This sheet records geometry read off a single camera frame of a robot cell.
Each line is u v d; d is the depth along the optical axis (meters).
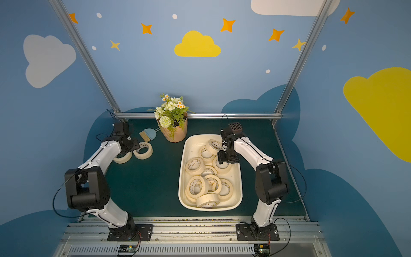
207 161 0.96
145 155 1.00
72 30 0.75
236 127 1.18
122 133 0.72
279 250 0.70
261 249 0.73
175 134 1.04
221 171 0.93
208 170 0.94
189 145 1.01
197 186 0.87
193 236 0.74
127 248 0.72
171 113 0.88
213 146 1.00
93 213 0.50
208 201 0.74
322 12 0.71
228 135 0.73
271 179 0.48
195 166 0.96
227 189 0.88
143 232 0.74
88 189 0.46
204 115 1.11
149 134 1.14
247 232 0.74
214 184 0.86
